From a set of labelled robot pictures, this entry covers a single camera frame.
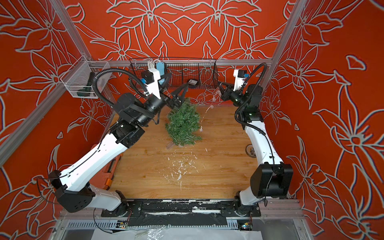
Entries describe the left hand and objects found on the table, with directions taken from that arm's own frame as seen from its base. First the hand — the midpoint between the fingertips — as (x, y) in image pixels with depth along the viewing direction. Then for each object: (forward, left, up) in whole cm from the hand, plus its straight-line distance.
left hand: (177, 77), depth 51 cm
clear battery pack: (+4, +10, -54) cm, 55 cm away
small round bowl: (+3, -42, -55) cm, 69 cm away
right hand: (+15, -15, -12) cm, 24 cm away
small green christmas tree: (+3, 0, -30) cm, 30 cm away
